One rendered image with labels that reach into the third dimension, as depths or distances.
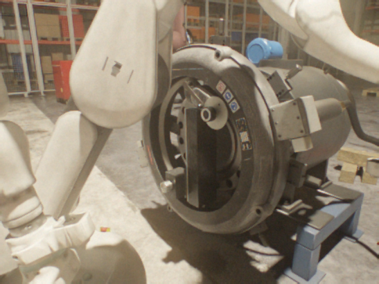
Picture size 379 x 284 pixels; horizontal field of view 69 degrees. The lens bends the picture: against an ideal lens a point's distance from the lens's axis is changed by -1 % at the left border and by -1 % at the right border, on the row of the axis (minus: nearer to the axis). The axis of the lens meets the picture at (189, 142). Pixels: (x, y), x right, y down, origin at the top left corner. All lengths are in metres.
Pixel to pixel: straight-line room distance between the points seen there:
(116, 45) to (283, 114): 0.52
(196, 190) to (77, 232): 0.71
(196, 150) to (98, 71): 0.61
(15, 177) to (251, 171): 0.66
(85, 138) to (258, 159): 0.52
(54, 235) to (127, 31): 0.33
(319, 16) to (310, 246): 0.94
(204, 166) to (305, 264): 0.63
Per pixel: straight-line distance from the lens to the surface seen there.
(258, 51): 1.73
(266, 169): 0.89
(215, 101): 0.94
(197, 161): 1.05
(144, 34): 0.49
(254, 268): 1.44
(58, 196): 0.67
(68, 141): 0.61
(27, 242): 0.48
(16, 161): 0.45
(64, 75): 6.23
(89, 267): 1.01
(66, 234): 0.46
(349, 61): 0.67
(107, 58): 0.50
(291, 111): 0.83
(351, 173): 2.48
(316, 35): 0.66
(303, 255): 1.37
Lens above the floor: 0.93
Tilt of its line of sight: 17 degrees down
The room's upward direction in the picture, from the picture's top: straight up
